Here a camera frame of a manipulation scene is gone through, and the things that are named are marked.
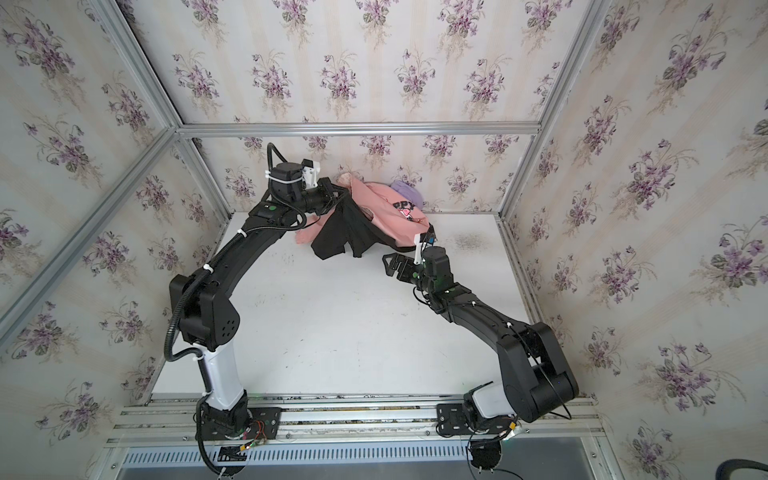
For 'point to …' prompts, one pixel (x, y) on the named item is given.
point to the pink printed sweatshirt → (392, 217)
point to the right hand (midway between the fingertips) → (390, 262)
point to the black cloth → (349, 227)
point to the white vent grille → (405, 452)
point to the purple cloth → (409, 191)
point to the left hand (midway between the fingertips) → (350, 184)
